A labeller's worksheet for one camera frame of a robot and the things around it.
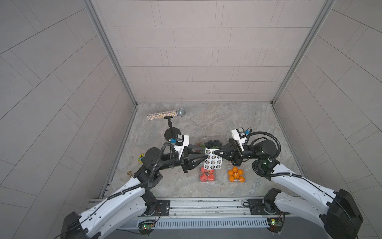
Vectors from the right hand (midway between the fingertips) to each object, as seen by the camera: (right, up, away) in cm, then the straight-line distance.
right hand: (218, 157), depth 58 cm
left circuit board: (-30, -32, +6) cm, 45 cm away
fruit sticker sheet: (-2, -2, +1) cm, 3 cm away
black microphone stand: (-26, +5, +39) cm, 47 cm away
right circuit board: (+28, -34, +11) cm, 45 cm away
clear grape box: (+1, -1, +31) cm, 31 cm away
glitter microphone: (-18, +18, +23) cm, 34 cm away
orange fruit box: (+13, -16, +21) cm, 29 cm away
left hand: (-5, +1, -1) cm, 5 cm away
